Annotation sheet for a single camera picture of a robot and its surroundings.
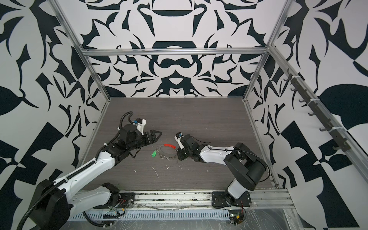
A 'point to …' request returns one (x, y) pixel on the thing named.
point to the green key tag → (154, 154)
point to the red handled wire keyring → (170, 145)
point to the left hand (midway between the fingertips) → (158, 132)
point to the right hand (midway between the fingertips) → (178, 150)
